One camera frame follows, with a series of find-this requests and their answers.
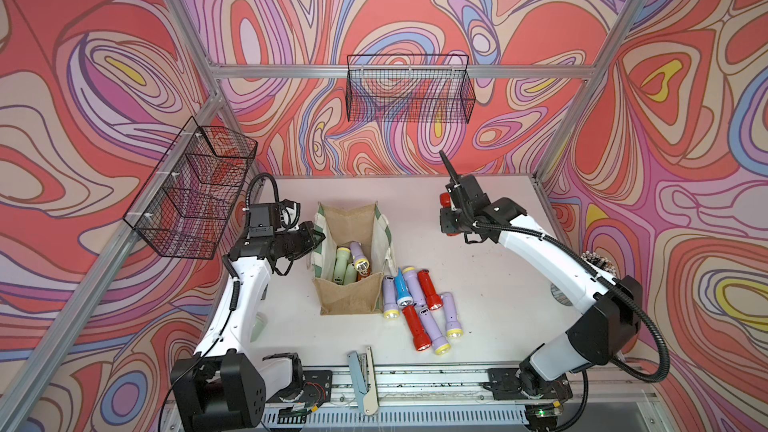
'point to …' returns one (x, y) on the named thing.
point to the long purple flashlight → (410, 275)
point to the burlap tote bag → (336, 228)
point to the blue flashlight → (401, 290)
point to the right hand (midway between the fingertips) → (450, 227)
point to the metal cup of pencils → (591, 257)
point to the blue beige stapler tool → (364, 371)
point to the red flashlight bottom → (421, 339)
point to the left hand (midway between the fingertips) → (327, 236)
